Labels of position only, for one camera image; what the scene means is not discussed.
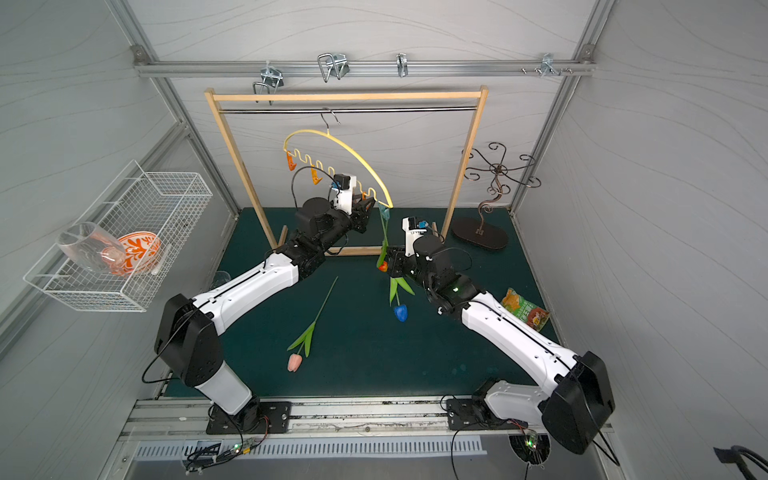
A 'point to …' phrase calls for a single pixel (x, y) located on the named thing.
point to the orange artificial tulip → (382, 262)
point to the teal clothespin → (384, 210)
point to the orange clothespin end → (290, 161)
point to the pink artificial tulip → (295, 360)
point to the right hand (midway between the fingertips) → (389, 246)
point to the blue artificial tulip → (400, 310)
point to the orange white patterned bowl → (142, 250)
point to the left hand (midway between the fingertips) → (373, 197)
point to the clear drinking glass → (220, 278)
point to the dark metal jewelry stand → (495, 173)
